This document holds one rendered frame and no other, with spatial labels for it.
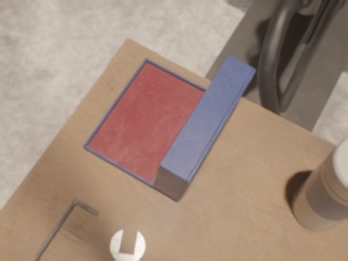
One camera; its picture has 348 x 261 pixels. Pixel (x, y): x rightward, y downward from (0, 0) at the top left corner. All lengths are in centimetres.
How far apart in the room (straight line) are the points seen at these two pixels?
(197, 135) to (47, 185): 23
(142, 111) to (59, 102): 59
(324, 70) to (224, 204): 73
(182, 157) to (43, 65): 83
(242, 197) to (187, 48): 71
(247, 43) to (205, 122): 77
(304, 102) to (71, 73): 60
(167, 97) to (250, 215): 20
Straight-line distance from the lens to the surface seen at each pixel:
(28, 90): 126
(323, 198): 52
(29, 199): 65
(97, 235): 62
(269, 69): 79
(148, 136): 64
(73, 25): 134
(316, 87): 125
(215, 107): 53
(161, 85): 68
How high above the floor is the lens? 107
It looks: 67 degrees down
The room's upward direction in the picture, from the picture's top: straight up
